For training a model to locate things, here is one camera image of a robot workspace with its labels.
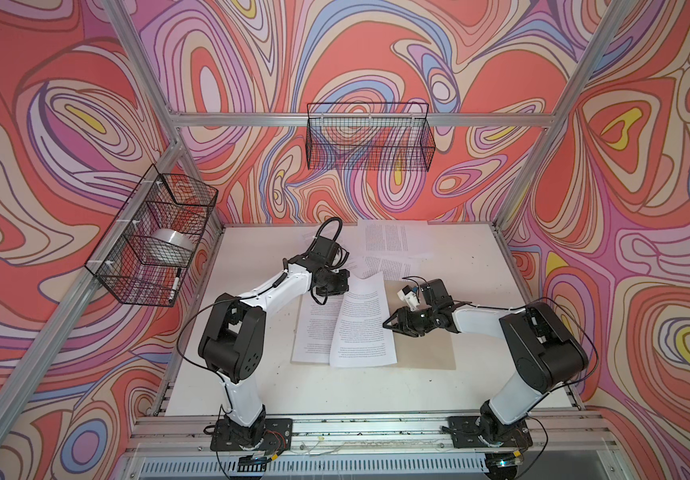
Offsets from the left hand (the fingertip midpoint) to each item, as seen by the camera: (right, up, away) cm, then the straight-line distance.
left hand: (352, 285), depth 91 cm
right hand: (+12, -14, -1) cm, 19 cm away
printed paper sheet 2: (-12, -14, +1) cm, 18 cm away
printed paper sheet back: (+15, +13, +24) cm, 31 cm away
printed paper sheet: (+2, -16, -2) cm, 16 cm away
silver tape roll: (-44, +11, -20) cm, 50 cm away
